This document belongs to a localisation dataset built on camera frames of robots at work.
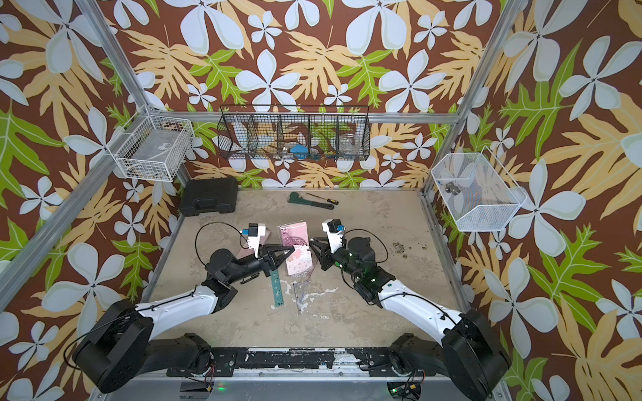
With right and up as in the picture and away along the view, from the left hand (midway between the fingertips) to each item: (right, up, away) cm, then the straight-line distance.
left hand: (293, 247), depth 72 cm
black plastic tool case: (-44, +19, +48) cm, 68 cm away
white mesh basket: (+62, +17, +12) cm, 65 cm away
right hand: (+5, +1, +5) cm, 7 cm away
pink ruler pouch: (+1, +3, -1) cm, 4 cm away
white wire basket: (-52, +34, +16) cm, 64 cm away
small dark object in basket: (+53, +19, +13) cm, 58 cm away
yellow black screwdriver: (+12, +16, +43) cm, 48 cm away
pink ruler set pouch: (-12, -1, -4) cm, 12 cm away
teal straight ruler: (-8, -18, +18) cm, 26 cm away
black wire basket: (-3, +42, +26) cm, 50 cm away
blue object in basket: (0, +34, +22) cm, 40 cm away
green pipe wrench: (-4, +17, +44) cm, 47 cm away
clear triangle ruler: (+1, -18, +17) cm, 25 cm away
